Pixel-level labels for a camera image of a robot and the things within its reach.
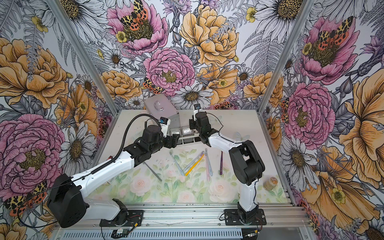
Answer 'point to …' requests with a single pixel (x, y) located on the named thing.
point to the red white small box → (109, 158)
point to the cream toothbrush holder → (187, 134)
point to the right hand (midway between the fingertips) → (192, 118)
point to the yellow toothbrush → (194, 165)
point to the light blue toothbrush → (171, 152)
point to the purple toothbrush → (221, 166)
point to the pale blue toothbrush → (208, 162)
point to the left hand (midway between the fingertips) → (172, 137)
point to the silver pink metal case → (160, 106)
